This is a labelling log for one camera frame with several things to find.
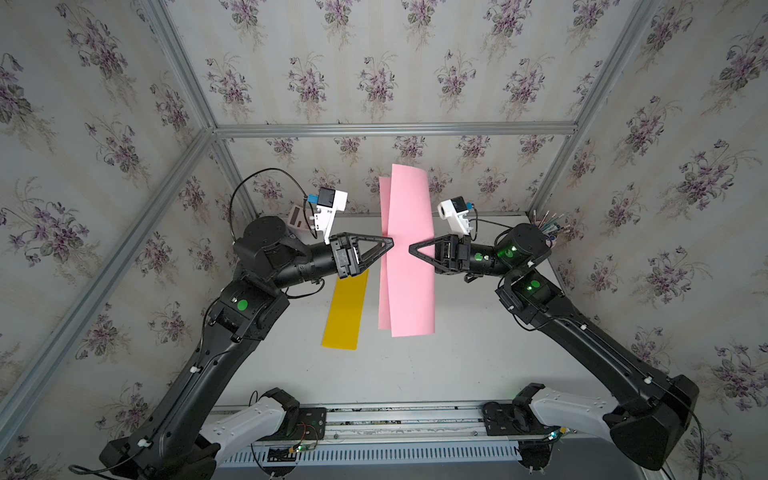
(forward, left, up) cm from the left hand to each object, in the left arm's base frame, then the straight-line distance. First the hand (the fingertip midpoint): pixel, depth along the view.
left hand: (390, 248), depth 49 cm
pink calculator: (+52, +35, -44) cm, 77 cm away
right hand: (0, -5, -3) cm, 6 cm away
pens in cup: (+40, -58, -35) cm, 79 cm away
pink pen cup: (+33, -57, -37) cm, 75 cm away
